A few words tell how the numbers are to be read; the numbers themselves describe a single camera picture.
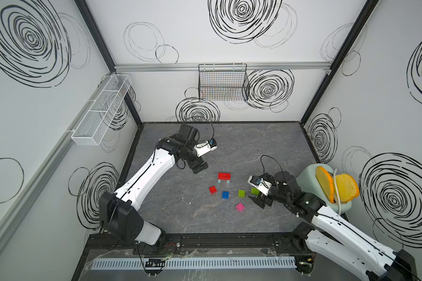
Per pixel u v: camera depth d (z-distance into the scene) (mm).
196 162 692
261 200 673
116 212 398
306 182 770
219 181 911
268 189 673
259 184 652
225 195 868
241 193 870
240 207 826
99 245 743
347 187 692
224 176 895
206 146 682
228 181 910
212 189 888
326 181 695
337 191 694
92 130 717
